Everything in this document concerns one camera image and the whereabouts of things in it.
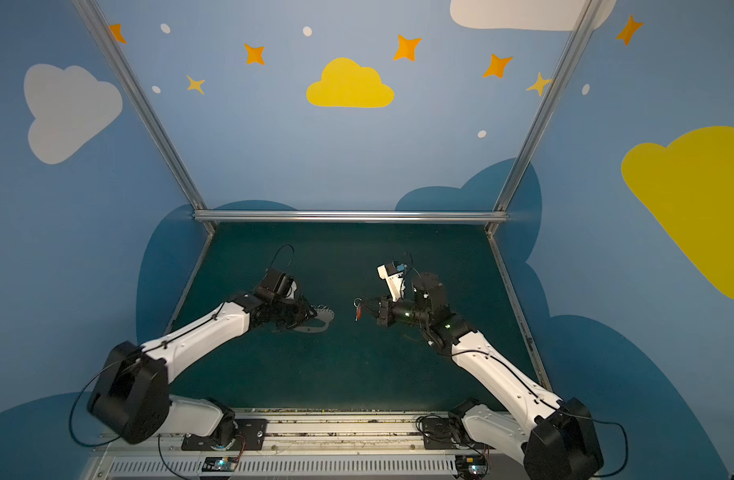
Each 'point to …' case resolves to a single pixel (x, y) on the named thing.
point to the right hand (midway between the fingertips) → (364, 301)
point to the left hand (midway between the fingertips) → (318, 315)
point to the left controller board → (220, 464)
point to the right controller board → (471, 467)
